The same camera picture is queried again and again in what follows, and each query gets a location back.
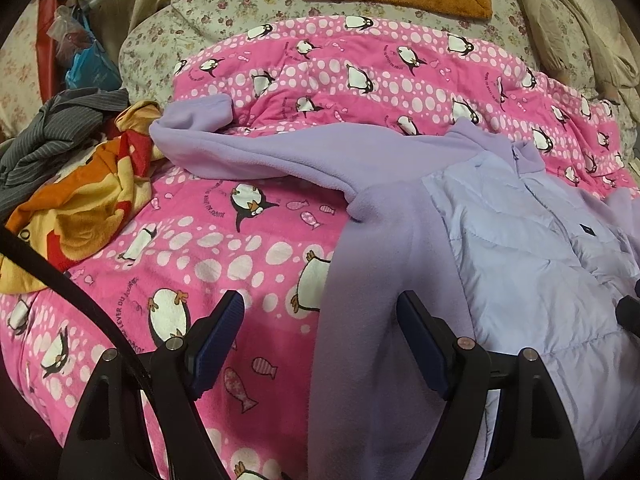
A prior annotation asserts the floral beige bed sheet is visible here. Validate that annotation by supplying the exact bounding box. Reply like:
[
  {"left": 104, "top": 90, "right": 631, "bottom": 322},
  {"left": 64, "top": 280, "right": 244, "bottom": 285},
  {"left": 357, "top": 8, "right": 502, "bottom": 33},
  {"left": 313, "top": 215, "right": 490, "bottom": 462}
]
[{"left": 117, "top": 0, "right": 640, "bottom": 181}]

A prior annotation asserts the orange yellow cartoon blanket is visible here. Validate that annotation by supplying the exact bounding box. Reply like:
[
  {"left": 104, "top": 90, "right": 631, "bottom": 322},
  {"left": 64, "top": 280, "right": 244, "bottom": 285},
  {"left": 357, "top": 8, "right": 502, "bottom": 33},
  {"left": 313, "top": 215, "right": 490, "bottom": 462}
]
[{"left": 6, "top": 101, "right": 164, "bottom": 272}]

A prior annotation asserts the blue plastic bag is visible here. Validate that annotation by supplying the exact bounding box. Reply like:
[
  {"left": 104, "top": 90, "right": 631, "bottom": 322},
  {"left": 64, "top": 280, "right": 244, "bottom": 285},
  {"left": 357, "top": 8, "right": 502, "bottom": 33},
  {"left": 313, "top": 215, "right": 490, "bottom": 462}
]
[{"left": 65, "top": 13, "right": 122, "bottom": 91}]

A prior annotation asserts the beige garment on bed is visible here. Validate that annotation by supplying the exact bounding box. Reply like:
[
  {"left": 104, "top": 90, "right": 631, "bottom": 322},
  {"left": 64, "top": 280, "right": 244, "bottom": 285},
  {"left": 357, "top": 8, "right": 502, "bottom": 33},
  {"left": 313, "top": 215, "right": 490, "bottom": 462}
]
[{"left": 518, "top": 0, "right": 639, "bottom": 122}]

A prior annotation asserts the grey striped garment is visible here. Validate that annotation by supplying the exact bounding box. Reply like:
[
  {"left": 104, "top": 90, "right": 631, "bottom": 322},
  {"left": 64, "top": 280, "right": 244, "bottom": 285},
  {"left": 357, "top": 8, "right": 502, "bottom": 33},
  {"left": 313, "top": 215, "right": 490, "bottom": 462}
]
[{"left": 1, "top": 87, "right": 129, "bottom": 220}]

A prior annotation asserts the black cable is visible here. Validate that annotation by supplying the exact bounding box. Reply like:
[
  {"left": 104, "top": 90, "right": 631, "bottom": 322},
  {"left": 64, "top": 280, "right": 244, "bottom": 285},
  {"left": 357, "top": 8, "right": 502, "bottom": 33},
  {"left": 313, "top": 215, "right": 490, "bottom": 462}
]
[{"left": 0, "top": 224, "right": 177, "bottom": 480}]

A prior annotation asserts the lavender fleece puffer jacket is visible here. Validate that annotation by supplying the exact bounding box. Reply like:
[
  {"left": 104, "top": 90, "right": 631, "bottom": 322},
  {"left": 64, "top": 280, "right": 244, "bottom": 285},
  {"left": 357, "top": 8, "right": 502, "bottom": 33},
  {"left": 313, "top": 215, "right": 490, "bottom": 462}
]
[{"left": 150, "top": 94, "right": 639, "bottom": 479}]

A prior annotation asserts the pink penguin print quilt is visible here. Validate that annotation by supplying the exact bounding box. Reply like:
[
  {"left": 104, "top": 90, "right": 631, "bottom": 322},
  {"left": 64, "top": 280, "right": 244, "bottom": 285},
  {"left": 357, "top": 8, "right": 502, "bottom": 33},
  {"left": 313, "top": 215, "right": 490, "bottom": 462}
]
[{"left": 0, "top": 14, "right": 640, "bottom": 480}]

